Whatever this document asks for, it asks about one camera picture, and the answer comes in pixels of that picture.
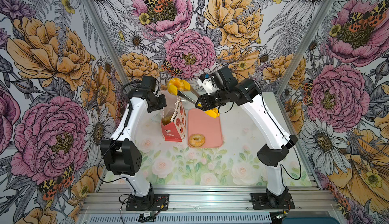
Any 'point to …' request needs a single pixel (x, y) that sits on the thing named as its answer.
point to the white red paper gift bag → (173, 117)
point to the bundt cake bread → (178, 82)
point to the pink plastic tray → (201, 122)
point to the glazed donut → (197, 140)
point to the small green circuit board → (147, 217)
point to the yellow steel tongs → (173, 90)
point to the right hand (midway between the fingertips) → (201, 107)
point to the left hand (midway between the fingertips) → (162, 109)
